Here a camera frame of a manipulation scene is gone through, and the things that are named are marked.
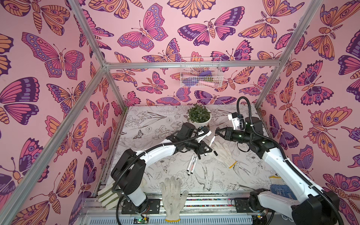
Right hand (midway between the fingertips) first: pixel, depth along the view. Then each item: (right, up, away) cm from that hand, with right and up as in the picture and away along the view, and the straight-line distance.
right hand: (217, 129), depth 74 cm
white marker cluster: (-13, -22, +15) cm, 30 cm away
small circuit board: (-40, -47, -2) cm, 61 cm away
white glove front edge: (-24, -39, +2) cm, 45 cm away
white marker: (-3, -8, +1) cm, 8 cm away
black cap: (+3, -17, +18) cm, 25 cm away
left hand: (-2, -11, +2) cm, 11 cm away
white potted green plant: (-8, +8, +16) cm, 19 cm away
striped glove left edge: (-58, -38, +2) cm, 69 cm away
